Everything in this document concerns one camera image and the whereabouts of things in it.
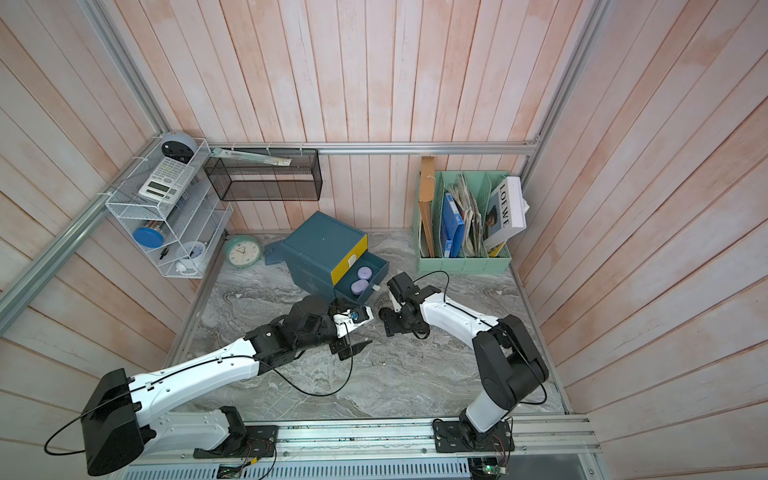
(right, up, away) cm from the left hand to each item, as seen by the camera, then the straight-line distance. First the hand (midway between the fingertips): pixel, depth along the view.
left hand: (360, 325), depth 76 cm
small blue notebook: (-35, +19, +35) cm, 53 cm away
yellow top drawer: (-4, +17, +10) cm, 20 cm away
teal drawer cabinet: (-10, +17, +9) cm, 22 cm away
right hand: (+10, -3, +15) cm, 18 cm away
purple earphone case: (-2, +8, +16) cm, 19 cm away
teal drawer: (+5, +14, +19) cm, 25 cm away
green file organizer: (+33, +37, +22) cm, 54 cm away
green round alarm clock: (-43, +20, +29) cm, 56 cm away
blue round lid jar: (-54, +23, 0) cm, 59 cm away
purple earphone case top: (0, +13, +20) cm, 24 cm away
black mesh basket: (-46, +46, +29) cm, 71 cm away
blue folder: (+29, +27, +20) cm, 44 cm away
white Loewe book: (+44, +31, +14) cm, 56 cm away
